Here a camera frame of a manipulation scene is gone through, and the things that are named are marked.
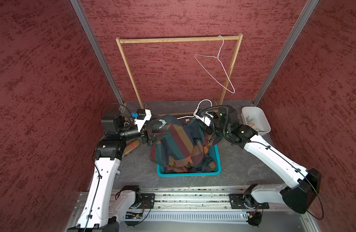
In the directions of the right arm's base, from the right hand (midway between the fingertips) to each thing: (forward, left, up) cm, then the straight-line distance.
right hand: (198, 120), depth 74 cm
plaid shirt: (-14, +6, -4) cm, 16 cm away
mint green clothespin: (-6, +17, +6) cm, 19 cm away
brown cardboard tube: (-2, +42, -24) cm, 48 cm away
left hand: (-10, +17, +9) cm, 22 cm away
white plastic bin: (+23, -49, -29) cm, 62 cm away
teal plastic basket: (-10, -10, -19) cm, 24 cm away
